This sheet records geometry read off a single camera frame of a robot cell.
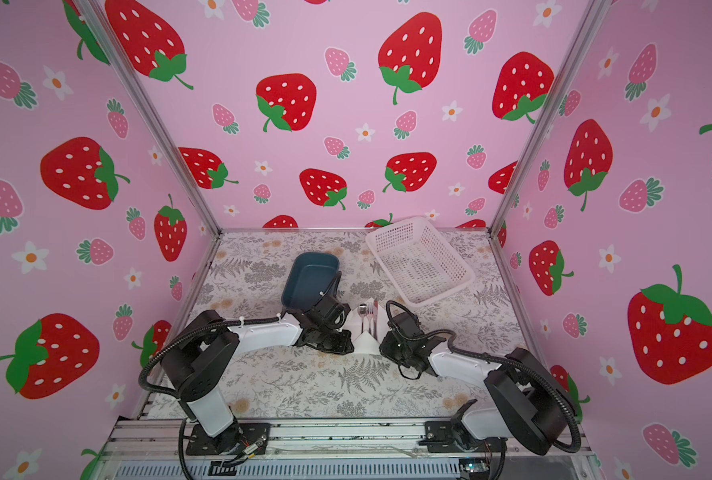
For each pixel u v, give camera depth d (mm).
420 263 1106
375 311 982
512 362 460
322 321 728
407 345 686
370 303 1001
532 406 424
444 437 733
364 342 897
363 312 958
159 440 756
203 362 465
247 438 735
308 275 1097
